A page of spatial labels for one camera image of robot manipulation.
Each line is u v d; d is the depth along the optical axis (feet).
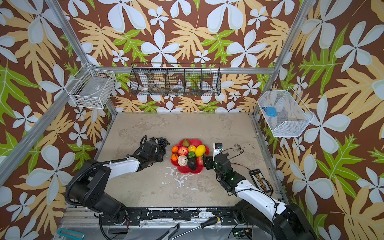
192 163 2.82
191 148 3.06
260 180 2.77
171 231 2.31
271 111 2.82
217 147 2.36
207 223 2.35
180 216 2.46
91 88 2.80
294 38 2.55
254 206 1.69
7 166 1.60
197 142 3.25
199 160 2.90
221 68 2.99
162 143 3.22
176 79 3.19
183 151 2.98
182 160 2.83
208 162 2.41
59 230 2.31
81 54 2.78
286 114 2.75
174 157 2.90
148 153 2.40
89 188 1.47
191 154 2.98
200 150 3.04
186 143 3.14
